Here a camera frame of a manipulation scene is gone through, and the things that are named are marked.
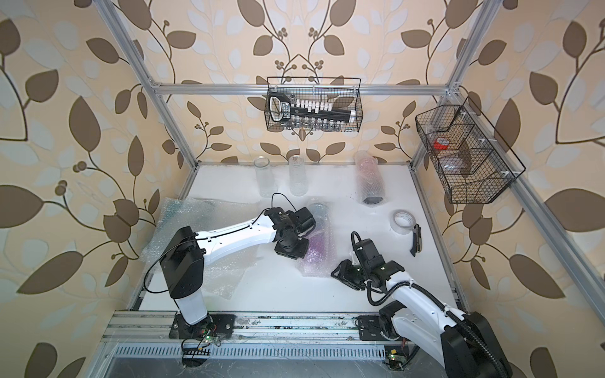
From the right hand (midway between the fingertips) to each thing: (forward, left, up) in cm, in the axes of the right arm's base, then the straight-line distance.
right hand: (335, 276), depth 83 cm
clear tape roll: (+19, -29, -2) cm, 35 cm away
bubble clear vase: (+44, +13, +6) cm, 47 cm away
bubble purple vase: (+3, +5, +6) cm, 9 cm away
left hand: (+6, +12, +7) cm, 15 cm away
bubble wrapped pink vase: (+35, -18, +8) cm, 40 cm away
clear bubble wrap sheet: (+25, +53, +6) cm, 59 cm away
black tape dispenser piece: (+12, -33, -1) cm, 36 cm away
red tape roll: (+34, -38, +31) cm, 60 cm away
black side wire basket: (+22, -45, +29) cm, 58 cm away
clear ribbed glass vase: (+41, +27, +7) cm, 50 cm away
